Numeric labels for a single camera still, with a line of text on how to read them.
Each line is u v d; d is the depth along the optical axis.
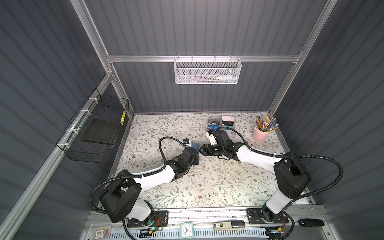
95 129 0.73
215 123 1.05
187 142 0.77
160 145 0.68
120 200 0.43
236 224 0.67
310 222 0.69
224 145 0.69
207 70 1.24
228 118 1.05
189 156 0.66
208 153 0.77
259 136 0.99
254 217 0.73
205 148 0.79
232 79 0.90
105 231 0.69
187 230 0.69
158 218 0.72
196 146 0.87
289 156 0.50
